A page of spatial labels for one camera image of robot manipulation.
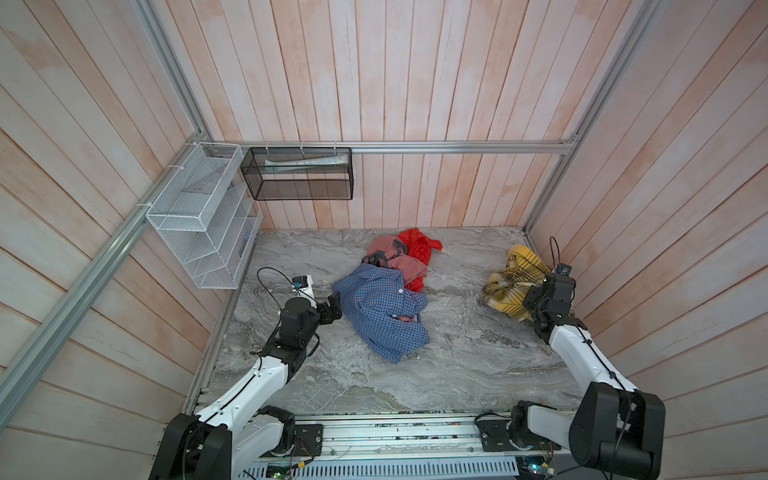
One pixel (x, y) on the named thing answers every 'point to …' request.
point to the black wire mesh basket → (299, 173)
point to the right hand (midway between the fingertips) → (545, 290)
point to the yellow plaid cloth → (506, 289)
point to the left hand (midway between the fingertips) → (327, 299)
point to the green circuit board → (534, 464)
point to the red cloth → (419, 246)
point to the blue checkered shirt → (383, 311)
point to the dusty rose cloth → (396, 250)
